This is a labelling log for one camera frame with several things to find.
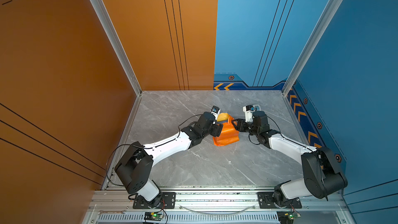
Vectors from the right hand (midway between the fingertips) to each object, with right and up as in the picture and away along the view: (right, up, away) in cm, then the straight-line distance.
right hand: (233, 122), depth 89 cm
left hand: (-10, +2, -5) cm, 11 cm away
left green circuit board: (-40, -41, -19) cm, 60 cm away
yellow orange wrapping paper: (-3, -6, -3) cm, 7 cm away
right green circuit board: (+20, -41, -20) cm, 49 cm away
